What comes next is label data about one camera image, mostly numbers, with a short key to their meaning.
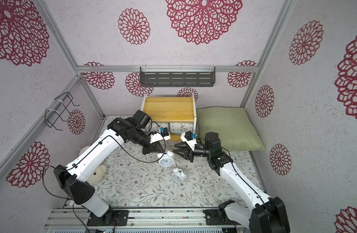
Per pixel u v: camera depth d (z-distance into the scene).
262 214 0.39
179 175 0.80
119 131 0.50
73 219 0.74
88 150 0.46
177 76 0.93
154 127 0.61
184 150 0.69
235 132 0.94
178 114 0.76
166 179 0.88
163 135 0.61
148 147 0.62
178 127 0.86
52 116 0.73
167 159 0.73
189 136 0.60
